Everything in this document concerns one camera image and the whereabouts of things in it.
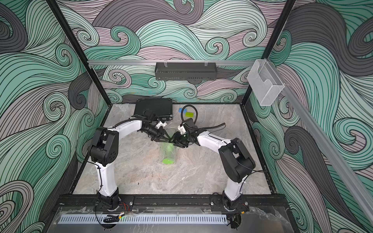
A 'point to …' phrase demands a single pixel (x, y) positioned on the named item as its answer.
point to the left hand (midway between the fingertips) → (168, 138)
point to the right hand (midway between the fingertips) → (169, 143)
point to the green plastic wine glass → (168, 153)
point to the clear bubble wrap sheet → (160, 154)
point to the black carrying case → (161, 108)
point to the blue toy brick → (184, 110)
